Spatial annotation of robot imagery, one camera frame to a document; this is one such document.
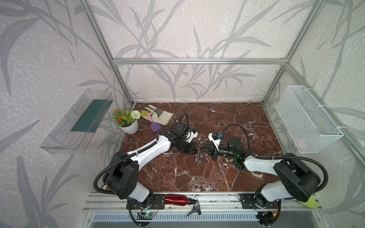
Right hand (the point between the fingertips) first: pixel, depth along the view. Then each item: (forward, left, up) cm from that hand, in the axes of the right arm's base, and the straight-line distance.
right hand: (201, 143), depth 79 cm
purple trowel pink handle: (+22, +33, -15) cm, 43 cm away
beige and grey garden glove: (+31, +29, -16) cm, 45 cm away
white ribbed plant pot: (+15, +47, -8) cm, 50 cm away
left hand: (-2, +2, -2) cm, 3 cm away
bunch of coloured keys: (-6, +1, -3) cm, 7 cm away
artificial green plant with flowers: (+17, +48, +2) cm, 51 cm away
